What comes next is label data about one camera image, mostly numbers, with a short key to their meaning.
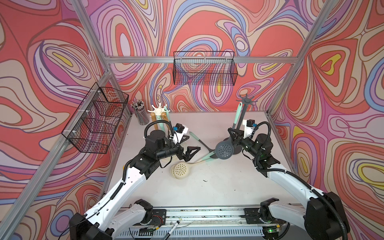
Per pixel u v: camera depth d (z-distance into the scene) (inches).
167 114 26.2
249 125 26.6
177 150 23.8
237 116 28.2
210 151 37.5
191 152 23.5
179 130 22.7
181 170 32.9
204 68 37.9
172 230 27.2
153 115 25.3
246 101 27.7
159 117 25.3
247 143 26.6
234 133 29.6
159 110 26.1
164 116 25.2
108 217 15.5
